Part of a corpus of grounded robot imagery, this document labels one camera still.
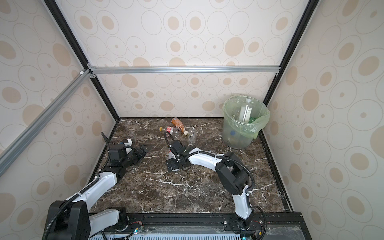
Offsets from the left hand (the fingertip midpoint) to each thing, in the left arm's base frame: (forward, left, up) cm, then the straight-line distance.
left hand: (151, 146), depth 84 cm
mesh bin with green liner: (+9, -50, -1) cm, 51 cm away
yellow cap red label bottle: (+23, -7, -14) cm, 28 cm away
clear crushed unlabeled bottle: (+18, -22, -15) cm, 32 cm away
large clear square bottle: (+23, -56, +4) cm, 61 cm away
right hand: (-6, -12, -12) cm, 18 cm away
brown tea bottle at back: (+27, -12, -12) cm, 32 cm away
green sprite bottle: (+20, -60, +1) cm, 63 cm away
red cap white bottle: (+1, -9, -12) cm, 15 cm away
